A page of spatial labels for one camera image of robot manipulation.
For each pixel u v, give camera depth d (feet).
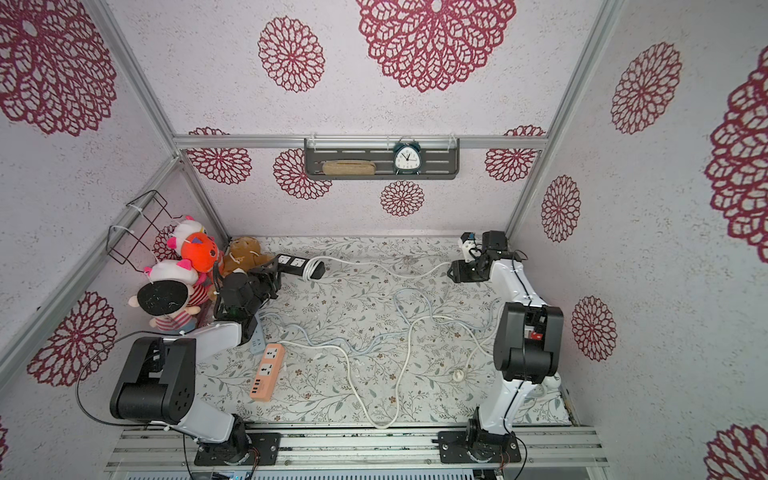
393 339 3.04
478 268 2.61
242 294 2.27
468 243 2.81
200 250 2.87
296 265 2.87
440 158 3.04
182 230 3.11
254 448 2.39
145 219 2.61
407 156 2.95
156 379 1.63
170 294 2.54
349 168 2.87
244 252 3.48
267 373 2.74
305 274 2.79
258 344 2.94
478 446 2.24
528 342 1.64
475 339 3.03
